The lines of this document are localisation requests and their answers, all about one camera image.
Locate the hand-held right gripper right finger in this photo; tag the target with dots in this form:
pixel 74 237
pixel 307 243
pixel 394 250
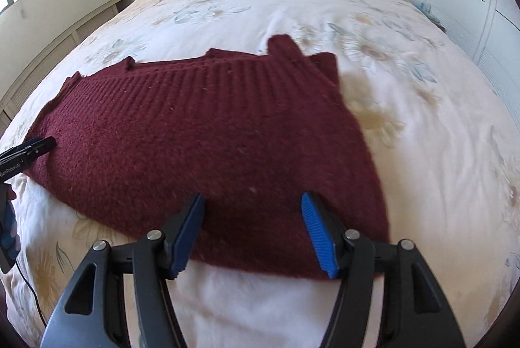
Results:
pixel 319 238

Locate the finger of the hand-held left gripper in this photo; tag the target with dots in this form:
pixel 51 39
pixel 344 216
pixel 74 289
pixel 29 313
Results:
pixel 40 146

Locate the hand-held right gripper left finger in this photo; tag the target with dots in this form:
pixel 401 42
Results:
pixel 189 234

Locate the maroon knit sweater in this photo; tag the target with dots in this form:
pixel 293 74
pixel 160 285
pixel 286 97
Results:
pixel 203 128

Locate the floral white duvet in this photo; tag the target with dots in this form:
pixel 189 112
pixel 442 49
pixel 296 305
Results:
pixel 426 148

